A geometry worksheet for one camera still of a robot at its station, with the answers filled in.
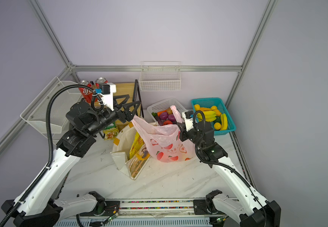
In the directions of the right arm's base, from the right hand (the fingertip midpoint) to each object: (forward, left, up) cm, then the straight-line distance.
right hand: (177, 122), depth 71 cm
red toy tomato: (+20, +7, -24) cm, 32 cm away
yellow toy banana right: (+20, -35, -24) cm, 47 cm away
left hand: (-3, +18, +18) cm, 26 cm away
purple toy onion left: (+28, +9, -25) cm, 39 cm away
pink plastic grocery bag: (-5, +7, -9) cm, 12 cm away
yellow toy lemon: (+36, -18, -23) cm, 46 cm away
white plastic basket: (+38, +10, -24) cm, 46 cm away
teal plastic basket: (+44, -28, -25) cm, 58 cm away
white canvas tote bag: (-4, +32, -16) cm, 36 cm away
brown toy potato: (+35, +5, -26) cm, 44 cm away
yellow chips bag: (-2, +23, -17) cm, 29 cm away
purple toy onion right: (+26, +3, -25) cm, 36 cm away
